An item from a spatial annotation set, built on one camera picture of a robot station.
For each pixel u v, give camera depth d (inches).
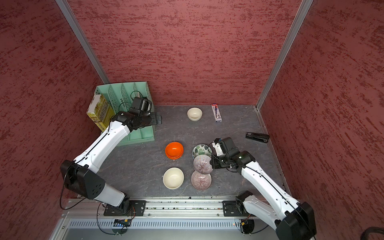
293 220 14.8
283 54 35.3
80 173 15.9
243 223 28.0
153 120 28.6
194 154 35.1
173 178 32.7
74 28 30.5
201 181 32.1
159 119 29.2
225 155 23.2
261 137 39.5
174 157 33.5
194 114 44.4
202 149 36.3
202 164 31.2
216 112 45.0
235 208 29.0
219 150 28.1
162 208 29.7
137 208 29.3
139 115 23.5
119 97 41.1
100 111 34.1
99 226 27.1
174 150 36.1
